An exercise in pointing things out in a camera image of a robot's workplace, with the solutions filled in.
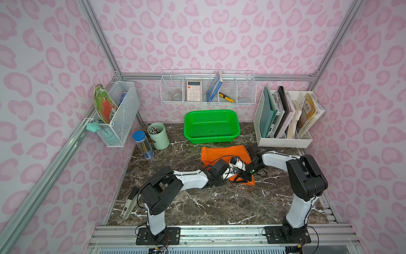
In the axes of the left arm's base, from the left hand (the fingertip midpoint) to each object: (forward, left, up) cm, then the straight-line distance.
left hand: (221, 169), depth 93 cm
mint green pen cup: (+18, +37, +14) cm, 44 cm away
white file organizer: (+23, -49, +6) cm, 55 cm away
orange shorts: (+10, +6, -1) cm, 12 cm away
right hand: (-5, -8, -1) cm, 10 cm away
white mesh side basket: (+3, +51, +29) cm, 58 cm away
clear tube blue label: (+10, +45, +12) cm, 47 cm away
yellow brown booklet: (+32, -55, +19) cm, 66 cm away
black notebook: (+29, -36, +26) cm, 53 cm away
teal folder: (+21, -25, +25) cm, 41 cm away
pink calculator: (+37, +16, +28) cm, 49 cm away
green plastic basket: (+36, +5, -2) cm, 37 cm away
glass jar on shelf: (+34, +26, +27) cm, 51 cm away
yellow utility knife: (+36, -4, +23) cm, 43 cm away
